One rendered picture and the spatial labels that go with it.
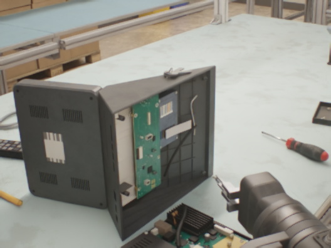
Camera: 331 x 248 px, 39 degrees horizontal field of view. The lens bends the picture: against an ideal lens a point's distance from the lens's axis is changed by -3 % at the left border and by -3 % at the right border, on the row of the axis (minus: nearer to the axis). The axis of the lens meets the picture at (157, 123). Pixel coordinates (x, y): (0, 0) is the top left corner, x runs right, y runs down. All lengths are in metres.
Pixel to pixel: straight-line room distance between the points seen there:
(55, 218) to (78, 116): 0.17
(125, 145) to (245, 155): 0.34
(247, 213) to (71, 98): 0.30
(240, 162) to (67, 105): 0.37
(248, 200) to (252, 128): 0.47
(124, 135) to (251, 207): 0.21
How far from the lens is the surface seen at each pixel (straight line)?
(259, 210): 0.58
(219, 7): 2.07
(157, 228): 0.71
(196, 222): 0.71
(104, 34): 2.50
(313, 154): 0.94
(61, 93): 0.72
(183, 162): 0.83
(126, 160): 0.70
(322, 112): 1.18
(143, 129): 0.69
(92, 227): 0.76
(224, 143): 0.99
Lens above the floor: 1.45
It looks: 24 degrees down
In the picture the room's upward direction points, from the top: 2 degrees counter-clockwise
